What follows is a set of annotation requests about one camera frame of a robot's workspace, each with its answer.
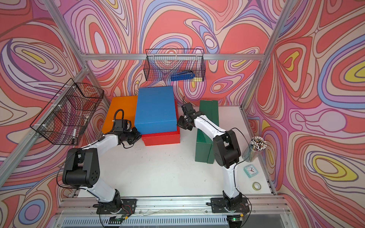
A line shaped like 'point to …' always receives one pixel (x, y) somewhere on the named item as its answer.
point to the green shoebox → (204, 144)
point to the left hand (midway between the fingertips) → (144, 134)
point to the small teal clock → (251, 170)
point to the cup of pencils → (250, 153)
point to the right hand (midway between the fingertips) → (179, 128)
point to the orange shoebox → (128, 104)
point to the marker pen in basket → (74, 135)
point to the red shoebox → (170, 137)
